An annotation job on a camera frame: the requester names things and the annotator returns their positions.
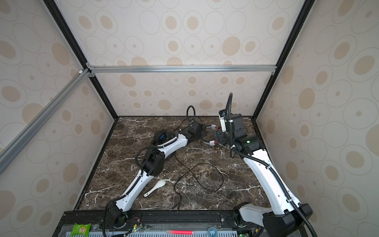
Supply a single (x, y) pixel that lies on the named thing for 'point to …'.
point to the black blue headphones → (160, 136)
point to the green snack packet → (80, 230)
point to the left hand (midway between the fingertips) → (209, 129)
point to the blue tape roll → (212, 231)
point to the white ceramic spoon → (161, 183)
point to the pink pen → (180, 232)
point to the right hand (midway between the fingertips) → (226, 128)
